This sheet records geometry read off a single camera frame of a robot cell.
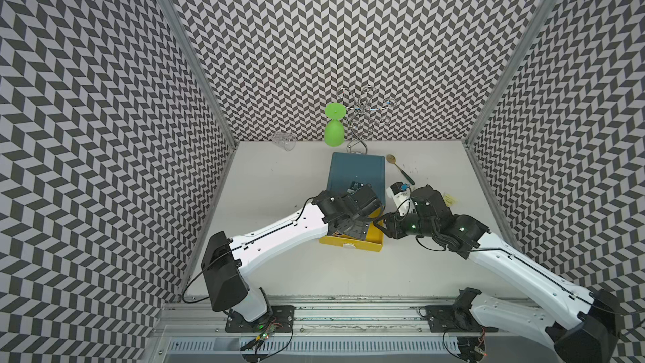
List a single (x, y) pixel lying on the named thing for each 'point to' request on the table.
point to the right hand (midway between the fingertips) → (379, 227)
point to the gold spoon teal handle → (391, 159)
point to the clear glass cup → (285, 140)
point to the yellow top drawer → (374, 240)
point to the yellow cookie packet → (448, 199)
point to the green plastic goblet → (334, 128)
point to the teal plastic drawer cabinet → (345, 168)
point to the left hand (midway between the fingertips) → (347, 226)
